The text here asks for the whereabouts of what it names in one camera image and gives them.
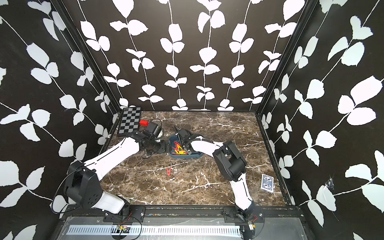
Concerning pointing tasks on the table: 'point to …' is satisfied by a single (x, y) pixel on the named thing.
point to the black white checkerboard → (130, 120)
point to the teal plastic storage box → (176, 151)
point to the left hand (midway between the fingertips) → (166, 147)
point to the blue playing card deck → (267, 182)
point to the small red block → (144, 123)
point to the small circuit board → (123, 229)
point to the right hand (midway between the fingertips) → (191, 142)
